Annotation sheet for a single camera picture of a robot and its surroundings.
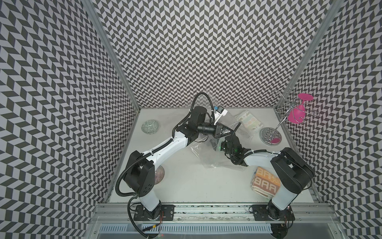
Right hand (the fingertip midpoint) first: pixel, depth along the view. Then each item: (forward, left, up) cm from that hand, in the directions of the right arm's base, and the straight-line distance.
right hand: (212, 141), depth 92 cm
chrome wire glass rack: (+6, -41, -5) cm, 42 cm away
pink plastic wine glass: (+7, -48, +15) cm, 51 cm away
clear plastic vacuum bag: (-7, +4, +2) cm, 8 cm away
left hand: (-9, -8, +21) cm, 24 cm away
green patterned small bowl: (+15, +44, -4) cm, 46 cm away
